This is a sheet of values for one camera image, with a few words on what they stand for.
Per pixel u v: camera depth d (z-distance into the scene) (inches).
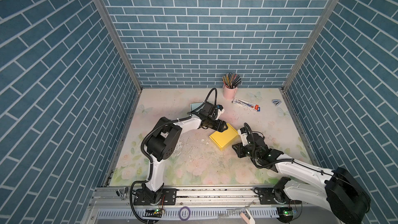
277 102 43.8
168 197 29.0
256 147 25.4
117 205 28.5
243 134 30.3
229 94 43.8
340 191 16.3
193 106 41.3
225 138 35.6
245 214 26.7
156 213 28.0
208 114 30.4
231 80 43.4
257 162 25.7
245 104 43.8
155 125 21.4
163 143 20.5
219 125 33.2
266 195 29.0
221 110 34.8
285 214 27.7
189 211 27.7
